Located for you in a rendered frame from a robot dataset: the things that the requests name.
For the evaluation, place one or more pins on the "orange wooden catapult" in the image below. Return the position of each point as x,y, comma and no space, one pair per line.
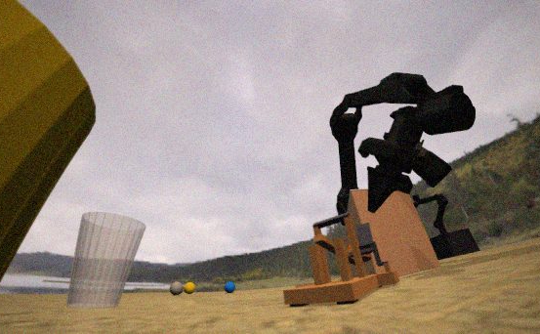
348,289

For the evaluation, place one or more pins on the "yellow ball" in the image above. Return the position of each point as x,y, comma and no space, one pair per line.
189,288

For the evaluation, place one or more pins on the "blue ball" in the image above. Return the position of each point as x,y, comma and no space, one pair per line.
229,287

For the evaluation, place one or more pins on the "clear plastic cup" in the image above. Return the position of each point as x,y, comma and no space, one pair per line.
105,250

